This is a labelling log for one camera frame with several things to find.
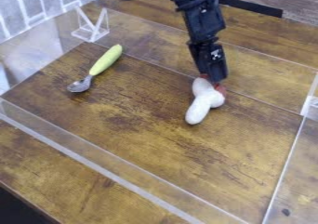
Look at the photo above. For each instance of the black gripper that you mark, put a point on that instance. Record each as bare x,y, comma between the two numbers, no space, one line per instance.
204,23

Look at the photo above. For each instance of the clear acrylic enclosure wall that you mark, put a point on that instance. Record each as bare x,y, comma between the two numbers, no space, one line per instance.
109,156

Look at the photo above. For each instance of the spoon with green handle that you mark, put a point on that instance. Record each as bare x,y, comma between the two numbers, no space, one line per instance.
105,62

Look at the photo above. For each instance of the clear acrylic corner bracket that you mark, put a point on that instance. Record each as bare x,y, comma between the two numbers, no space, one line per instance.
91,31

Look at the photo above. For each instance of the black strip on table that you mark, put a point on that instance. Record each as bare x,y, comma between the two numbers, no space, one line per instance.
270,11

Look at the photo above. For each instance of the white and red plush mushroom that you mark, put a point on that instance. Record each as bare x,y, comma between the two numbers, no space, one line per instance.
209,97

